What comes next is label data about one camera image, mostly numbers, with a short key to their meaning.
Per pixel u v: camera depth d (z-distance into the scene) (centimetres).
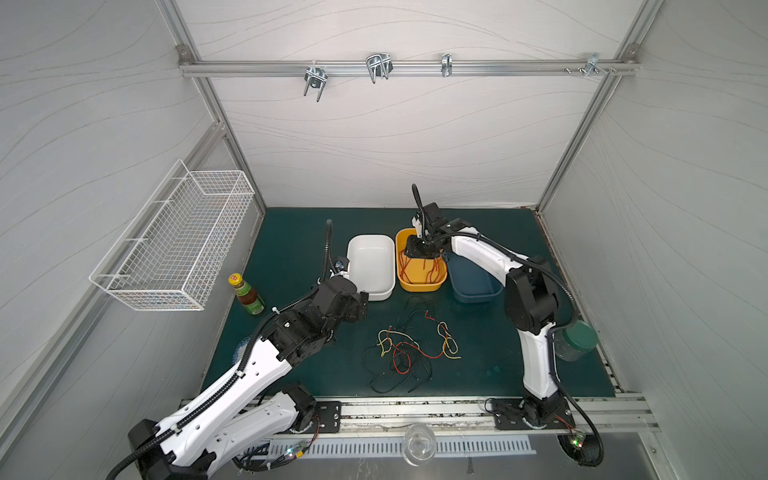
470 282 93
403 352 82
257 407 58
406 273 101
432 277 99
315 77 79
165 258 67
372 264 105
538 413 65
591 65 77
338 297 52
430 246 72
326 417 74
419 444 64
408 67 78
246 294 82
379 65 77
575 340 75
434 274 101
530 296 54
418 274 101
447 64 78
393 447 70
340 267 62
